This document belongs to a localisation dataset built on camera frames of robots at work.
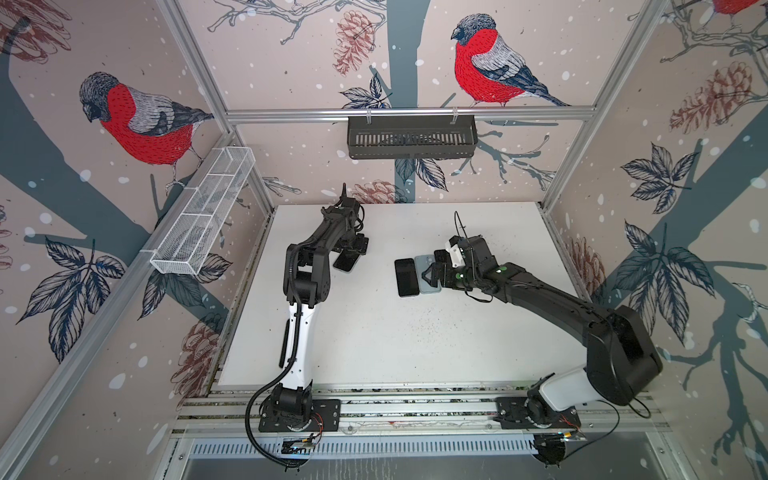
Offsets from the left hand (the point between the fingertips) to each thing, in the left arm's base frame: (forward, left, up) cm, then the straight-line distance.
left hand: (352, 250), depth 106 cm
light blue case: (-4, -26, -2) cm, 26 cm away
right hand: (-19, -26, +11) cm, 34 cm away
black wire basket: (+32, -10, +26) cm, 43 cm away
